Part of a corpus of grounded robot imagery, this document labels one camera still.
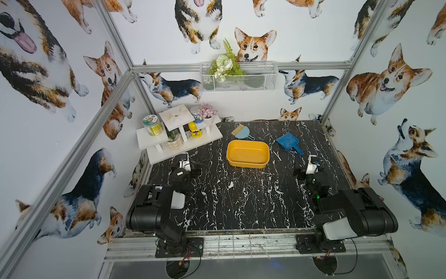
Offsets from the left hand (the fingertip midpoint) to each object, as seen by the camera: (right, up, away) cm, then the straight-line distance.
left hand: (186, 156), depth 92 cm
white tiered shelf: (-5, +21, +2) cm, 22 cm away
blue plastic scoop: (+60, +7, +19) cm, 63 cm away
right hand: (+64, -1, -3) cm, 64 cm away
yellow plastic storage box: (+34, 0, +15) cm, 37 cm away
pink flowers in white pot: (+10, +23, 0) cm, 25 cm away
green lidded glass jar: (-17, +16, -2) cm, 24 cm away
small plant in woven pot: (-10, +8, +11) cm, 17 cm away
